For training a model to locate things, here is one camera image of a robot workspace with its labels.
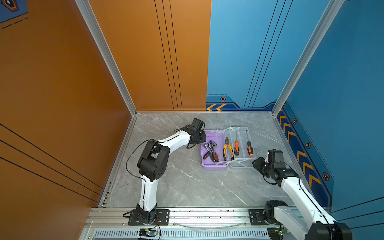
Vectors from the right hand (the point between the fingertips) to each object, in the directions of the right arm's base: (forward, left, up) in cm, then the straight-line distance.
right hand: (252, 162), depth 85 cm
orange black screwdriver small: (+6, +2, +6) cm, 8 cm away
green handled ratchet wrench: (+8, +26, -4) cm, 28 cm away
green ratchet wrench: (+9, +23, -3) cm, 25 cm away
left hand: (+18, +27, +1) cm, 33 cm away
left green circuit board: (-32, +57, -7) cm, 66 cm away
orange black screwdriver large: (+4, +10, +7) cm, 13 cm away
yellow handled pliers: (+13, +13, +2) cm, 19 cm away
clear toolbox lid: (-1, +6, +4) cm, 7 cm away
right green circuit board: (-32, -6, -8) cm, 34 cm away
